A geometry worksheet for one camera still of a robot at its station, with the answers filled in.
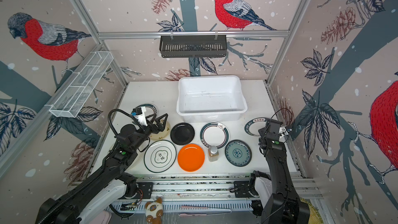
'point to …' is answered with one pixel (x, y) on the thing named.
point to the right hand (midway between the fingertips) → (267, 131)
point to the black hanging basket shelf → (193, 46)
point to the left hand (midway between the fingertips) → (161, 115)
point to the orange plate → (190, 157)
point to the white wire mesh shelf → (76, 94)
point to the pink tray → (103, 218)
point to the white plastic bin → (211, 99)
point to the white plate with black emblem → (160, 156)
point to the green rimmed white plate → (214, 134)
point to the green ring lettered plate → (252, 126)
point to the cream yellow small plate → (161, 135)
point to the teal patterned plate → (238, 153)
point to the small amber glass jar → (213, 154)
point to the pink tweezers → (202, 208)
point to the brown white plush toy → (154, 211)
